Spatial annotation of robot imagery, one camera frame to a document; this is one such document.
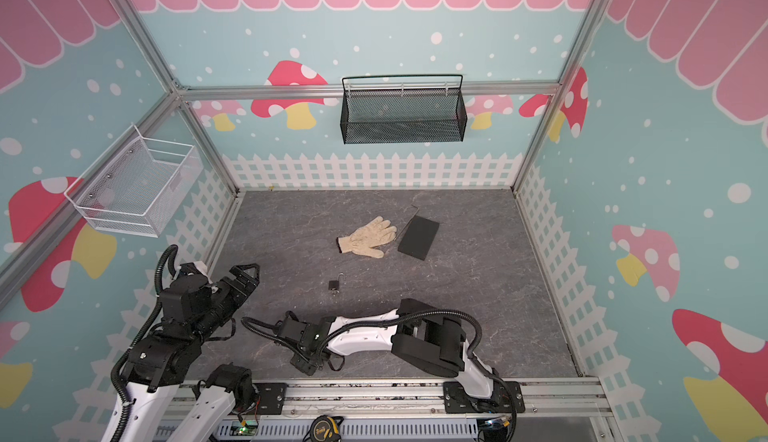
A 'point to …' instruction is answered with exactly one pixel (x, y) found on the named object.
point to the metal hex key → (407, 224)
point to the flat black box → (418, 237)
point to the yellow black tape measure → (326, 429)
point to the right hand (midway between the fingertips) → (303, 357)
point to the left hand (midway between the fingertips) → (252, 283)
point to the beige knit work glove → (364, 240)
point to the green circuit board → (245, 428)
